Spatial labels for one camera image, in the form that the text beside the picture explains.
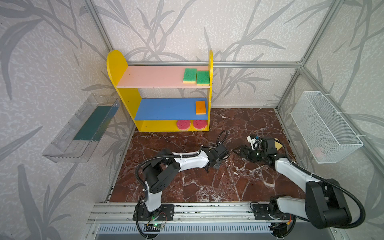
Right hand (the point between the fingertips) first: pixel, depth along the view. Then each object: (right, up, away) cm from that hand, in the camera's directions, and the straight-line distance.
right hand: (238, 148), depth 87 cm
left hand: (-12, -6, +3) cm, 14 cm away
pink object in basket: (+36, 0, -15) cm, 39 cm away
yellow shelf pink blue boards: (-51, +34, +30) cm, 68 cm away
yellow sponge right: (+18, +3, -10) cm, 21 cm away
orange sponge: (-22, +25, +14) cm, 36 cm away
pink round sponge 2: (-34, +13, +18) cm, 41 cm away
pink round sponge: (-23, +14, +18) cm, 32 cm away
